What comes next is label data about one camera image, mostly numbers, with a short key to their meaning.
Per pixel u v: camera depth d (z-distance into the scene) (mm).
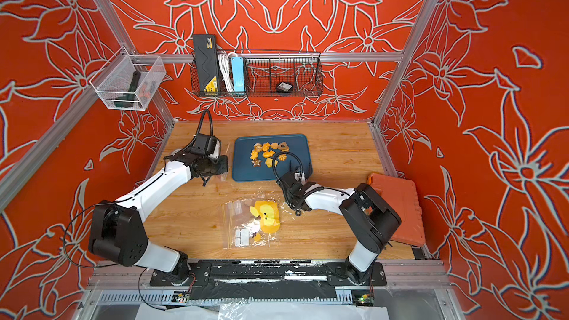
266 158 1028
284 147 1058
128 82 902
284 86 964
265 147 1066
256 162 1005
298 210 873
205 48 854
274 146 1068
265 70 971
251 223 815
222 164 777
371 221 456
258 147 1064
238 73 899
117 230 433
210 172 732
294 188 709
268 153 1038
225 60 873
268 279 729
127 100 795
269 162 1013
